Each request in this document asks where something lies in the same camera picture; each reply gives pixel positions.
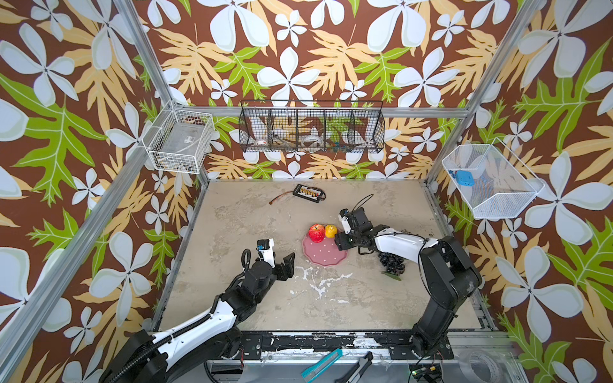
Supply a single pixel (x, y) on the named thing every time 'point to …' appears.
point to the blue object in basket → (464, 178)
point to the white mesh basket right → (492, 178)
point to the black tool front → (363, 364)
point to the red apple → (317, 233)
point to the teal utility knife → (309, 375)
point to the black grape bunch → (393, 264)
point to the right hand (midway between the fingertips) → (340, 236)
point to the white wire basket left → (179, 141)
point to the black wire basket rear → (311, 126)
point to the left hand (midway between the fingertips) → (287, 251)
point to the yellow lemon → (330, 230)
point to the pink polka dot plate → (324, 253)
